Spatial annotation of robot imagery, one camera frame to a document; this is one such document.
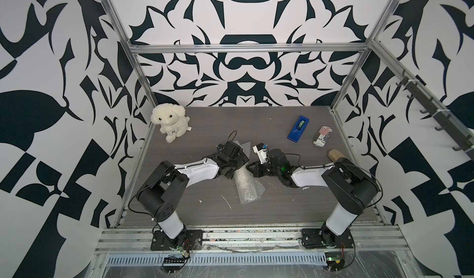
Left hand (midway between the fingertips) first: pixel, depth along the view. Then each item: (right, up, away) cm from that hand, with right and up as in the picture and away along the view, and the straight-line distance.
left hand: (243, 159), depth 92 cm
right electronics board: (+33, -34, -21) cm, 52 cm away
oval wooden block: (+47, +2, +4) cm, 47 cm away
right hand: (+1, -2, -3) cm, 4 cm away
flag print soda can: (+42, +9, +10) cm, 45 cm away
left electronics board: (-28, -37, -19) cm, 50 cm away
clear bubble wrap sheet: (+2, -11, -9) cm, 14 cm away
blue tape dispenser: (+31, +14, +13) cm, 37 cm away
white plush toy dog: (-35, +19, +2) cm, 40 cm away
